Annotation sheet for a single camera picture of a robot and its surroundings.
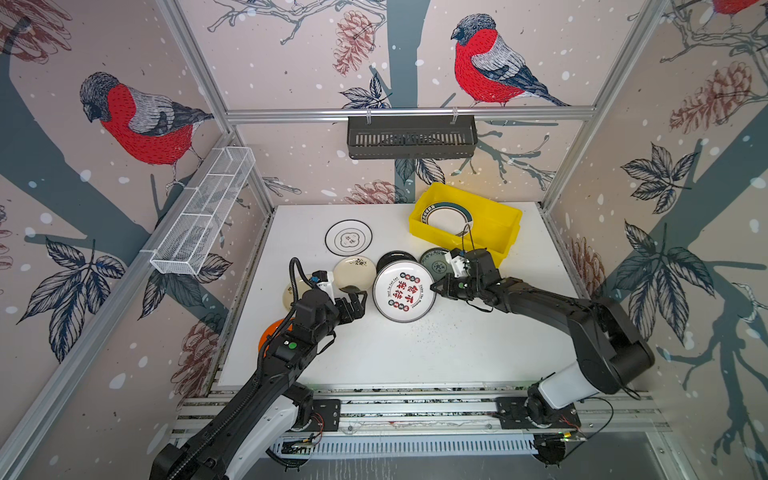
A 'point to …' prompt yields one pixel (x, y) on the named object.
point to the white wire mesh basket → (184, 247)
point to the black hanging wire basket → (412, 137)
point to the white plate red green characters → (402, 291)
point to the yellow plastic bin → (495, 225)
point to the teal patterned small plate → (434, 259)
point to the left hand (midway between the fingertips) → (354, 296)
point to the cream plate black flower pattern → (356, 271)
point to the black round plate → (392, 256)
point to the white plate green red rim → (450, 216)
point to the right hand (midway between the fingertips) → (430, 289)
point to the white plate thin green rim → (348, 237)
